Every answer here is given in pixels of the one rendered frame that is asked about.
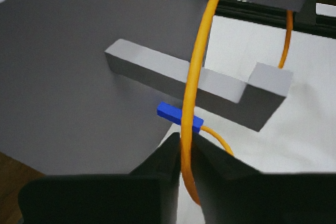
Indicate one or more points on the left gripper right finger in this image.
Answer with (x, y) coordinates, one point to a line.
(227, 198)

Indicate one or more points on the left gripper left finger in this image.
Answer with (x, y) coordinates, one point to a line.
(139, 197)

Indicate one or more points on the orange cable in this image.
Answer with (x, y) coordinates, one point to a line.
(191, 90)

